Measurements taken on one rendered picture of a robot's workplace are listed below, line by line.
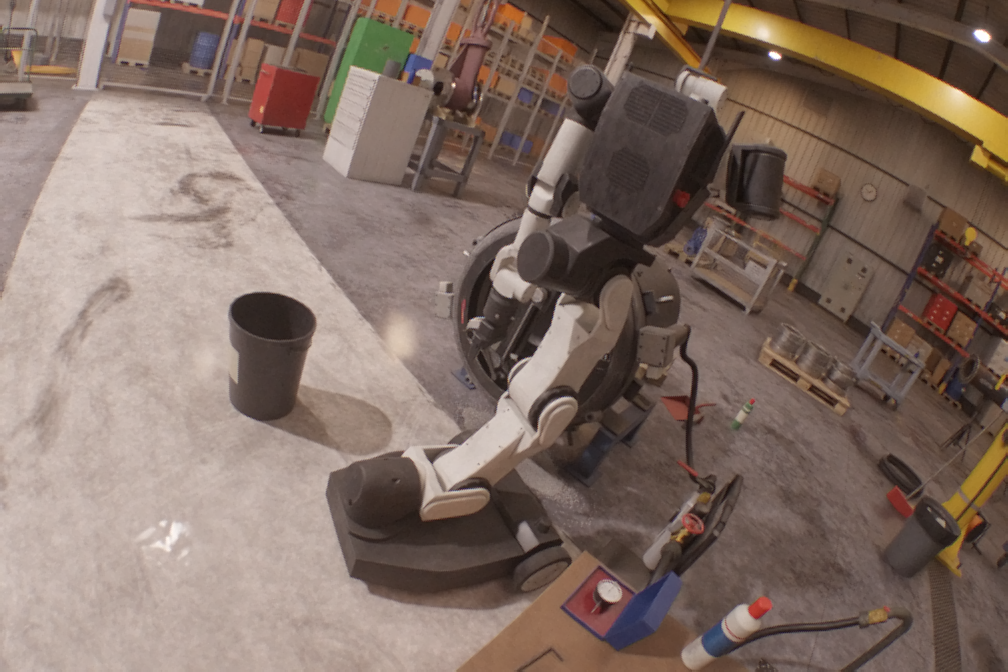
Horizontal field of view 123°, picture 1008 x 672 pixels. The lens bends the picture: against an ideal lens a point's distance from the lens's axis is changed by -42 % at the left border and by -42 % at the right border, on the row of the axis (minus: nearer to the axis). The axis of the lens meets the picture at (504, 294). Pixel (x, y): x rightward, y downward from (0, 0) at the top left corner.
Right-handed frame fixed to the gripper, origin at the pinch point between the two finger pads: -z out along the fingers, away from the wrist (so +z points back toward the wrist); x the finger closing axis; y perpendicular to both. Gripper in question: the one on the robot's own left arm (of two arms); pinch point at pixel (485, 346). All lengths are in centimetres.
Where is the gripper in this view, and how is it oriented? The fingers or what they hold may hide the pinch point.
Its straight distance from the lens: 137.9
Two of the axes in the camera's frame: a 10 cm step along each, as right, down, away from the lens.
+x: 6.0, -2.0, 7.8
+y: -7.3, -5.3, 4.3
